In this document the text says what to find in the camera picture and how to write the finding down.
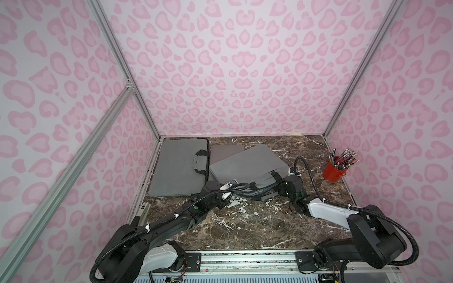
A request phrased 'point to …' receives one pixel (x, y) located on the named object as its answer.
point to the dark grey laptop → (219, 152)
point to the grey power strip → (143, 213)
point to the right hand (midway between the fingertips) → (285, 183)
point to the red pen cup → (332, 174)
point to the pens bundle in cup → (344, 160)
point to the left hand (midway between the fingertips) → (228, 186)
